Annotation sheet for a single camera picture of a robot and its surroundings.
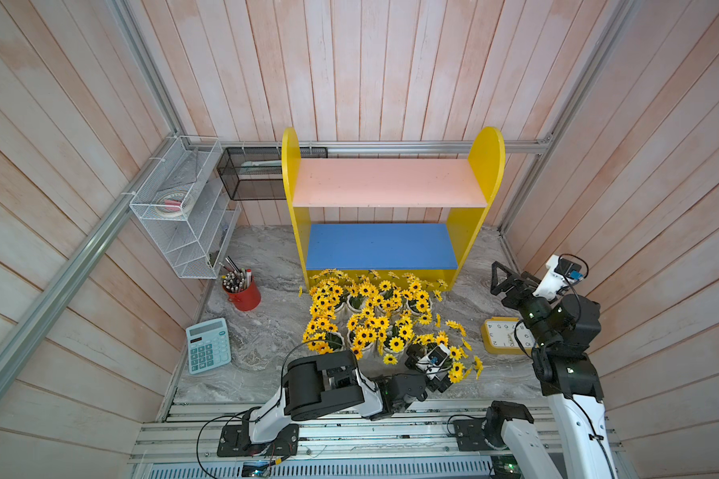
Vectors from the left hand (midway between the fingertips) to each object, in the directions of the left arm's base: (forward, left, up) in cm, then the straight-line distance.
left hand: (441, 354), depth 81 cm
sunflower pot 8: (+13, +6, +6) cm, 15 cm away
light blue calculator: (+4, +68, -5) cm, 69 cm away
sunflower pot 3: (+1, +33, +8) cm, 34 cm away
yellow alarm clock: (+7, -22, -4) cm, 24 cm away
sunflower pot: (-1, -2, +8) cm, 9 cm away
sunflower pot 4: (+3, +22, +9) cm, 23 cm away
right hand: (+11, -11, +26) cm, 31 cm away
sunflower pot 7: (+14, +15, +6) cm, 21 cm away
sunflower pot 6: (+15, +24, +7) cm, 29 cm away
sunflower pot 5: (+16, +32, +8) cm, 36 cm away
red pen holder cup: (+17, +58, +6) cm, 61 cm away
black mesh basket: (+45, +54, +28) cm, 76 cm away
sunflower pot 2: (+1, +13, +6) cm, 14 cm away
